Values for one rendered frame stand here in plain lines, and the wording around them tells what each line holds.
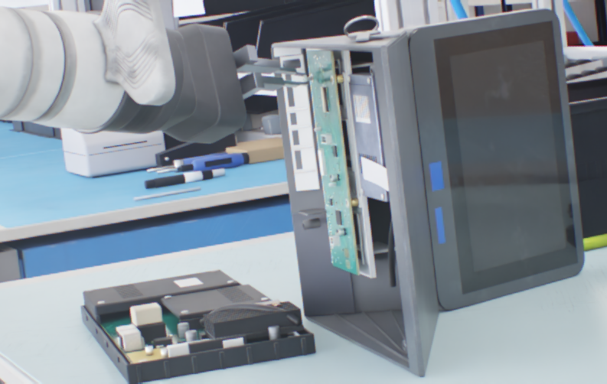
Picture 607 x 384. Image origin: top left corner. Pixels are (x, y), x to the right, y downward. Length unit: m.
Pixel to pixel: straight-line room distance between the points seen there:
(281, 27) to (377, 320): 2.22
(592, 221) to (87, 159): 1.83
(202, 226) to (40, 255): 0.26
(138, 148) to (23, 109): 2.19
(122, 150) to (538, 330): 2.13
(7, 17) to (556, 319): 0.43
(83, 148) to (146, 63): 2.18
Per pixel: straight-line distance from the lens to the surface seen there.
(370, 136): 1.23
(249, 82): 1.25
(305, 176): 1.35
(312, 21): 3.54
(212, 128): 1.24
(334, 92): 1.26
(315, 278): 1.37
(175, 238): 2.84
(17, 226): 2.77
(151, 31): 1.14
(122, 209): 2.80
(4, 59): 1.11
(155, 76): 1.13
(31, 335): 1.47
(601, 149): 1.58
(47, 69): 1.13
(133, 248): 2.82
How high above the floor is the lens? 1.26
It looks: 7 degrees down
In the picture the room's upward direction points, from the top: 7 degrees counter-clockwise
